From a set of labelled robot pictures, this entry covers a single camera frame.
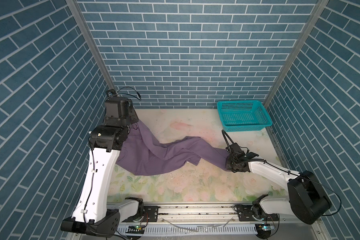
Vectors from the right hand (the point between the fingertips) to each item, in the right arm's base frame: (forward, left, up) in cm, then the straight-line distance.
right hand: (227, 163), depth 89 cm
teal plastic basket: (+34, -13, +7) cm, 37 cm away
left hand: (+3, +51, +39) cm, 64 cm away
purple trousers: (0, +50, +9) cm, 51 cm away
